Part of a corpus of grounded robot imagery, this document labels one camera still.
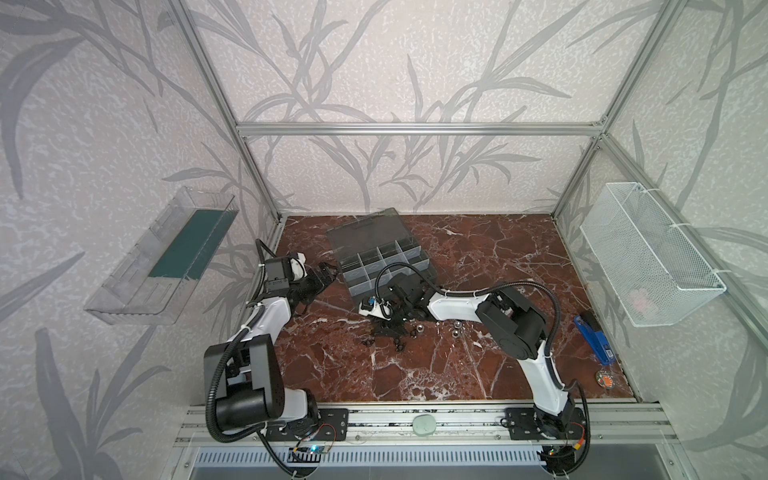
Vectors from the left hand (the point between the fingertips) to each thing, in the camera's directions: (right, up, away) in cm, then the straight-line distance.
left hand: (334, 266), depth 89 cm
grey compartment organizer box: (+6, +6, +19) cm, 21 cm away
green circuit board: (-3, -44, -17) cm, 48 cm away
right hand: (+11, -16, +3) cm, 20 cm away
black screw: (+20, -23, -3) cm, 31 cm away
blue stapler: (+76, -19, -3) cm, 79 cm away
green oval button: (+26, -37, -17) cm, 48 cm away
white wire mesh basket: (+74, +1, -27) cm, 79 cm away
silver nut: (+37, -18, +1) cm, 41 cm away
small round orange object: (+76, -30, -8) cm, 82 cm away
